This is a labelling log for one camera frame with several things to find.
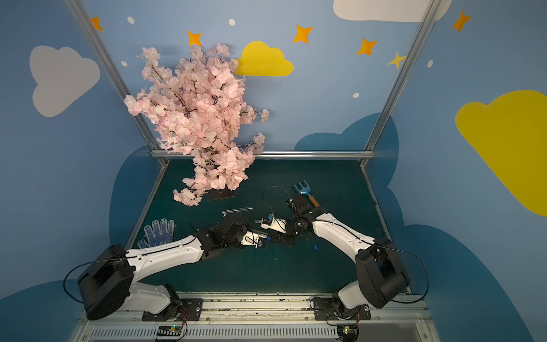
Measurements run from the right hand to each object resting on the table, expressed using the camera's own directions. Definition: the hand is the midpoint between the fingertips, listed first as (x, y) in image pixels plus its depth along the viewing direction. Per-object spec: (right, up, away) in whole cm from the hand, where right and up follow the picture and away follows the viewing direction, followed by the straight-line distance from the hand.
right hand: (277, 234), depth 84 cm
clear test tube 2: (-6, +2, -6) cm, 9 cm away
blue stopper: (-2, +9, -12) cm, 15 cm away
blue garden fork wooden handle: (+15, +17, +24) cm, 33 cm away
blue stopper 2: (+17, -7, +5) cm, 19 cm away
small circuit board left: (-38, -31, -11) cm, 50 cm away
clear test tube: (-24, +7, +17) cm, 30 cm away
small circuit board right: (+25, -32, -11) cm, 42 cm away
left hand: (-11, +5, +2) cm, 13 cm away
